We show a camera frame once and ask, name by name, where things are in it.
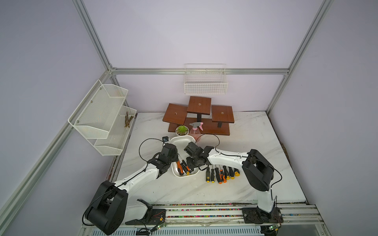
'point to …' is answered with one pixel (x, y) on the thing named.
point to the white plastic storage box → (180, 142)
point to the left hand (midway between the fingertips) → (171, 153)
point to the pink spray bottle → (195, 132)
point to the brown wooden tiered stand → (216, 119)
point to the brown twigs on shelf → (127, 121)
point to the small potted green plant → (182, 130)
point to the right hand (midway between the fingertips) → (192, 164)
